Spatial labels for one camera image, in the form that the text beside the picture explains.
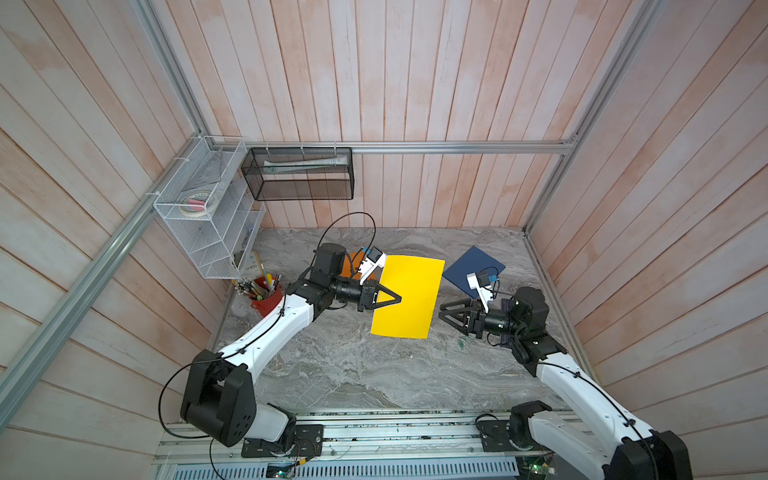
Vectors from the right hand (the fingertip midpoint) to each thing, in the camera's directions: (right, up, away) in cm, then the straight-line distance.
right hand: (441, 313), depth 72 cm
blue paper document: (+21, +12, +41) cm, 48 cm away
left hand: (-11, +2, -2) cm, 12 cm away
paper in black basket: (-47, +41, +18) cm, 65 cm away
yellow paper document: (-6, +8, -3) cm, 11 cm away
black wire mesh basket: (-43, +44, +32) cm, 70 cm away
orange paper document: (-22, +12, -7) cm, 26 cm away
